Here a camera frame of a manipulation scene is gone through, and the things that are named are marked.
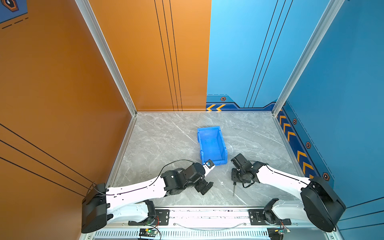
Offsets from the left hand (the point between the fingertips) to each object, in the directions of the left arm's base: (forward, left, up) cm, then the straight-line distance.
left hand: (207, 175), depth 75 cm
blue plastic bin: (+24, -5, -11) cm, 27 cm away
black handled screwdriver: (0, -16, -11) cm, 19 cm away
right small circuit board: (-22, -35, -11) cm, 43 cm away
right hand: (+3, -15, -12) cm, 20 cm away
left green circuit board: (-23, +28, -13) cm, 39 cm away
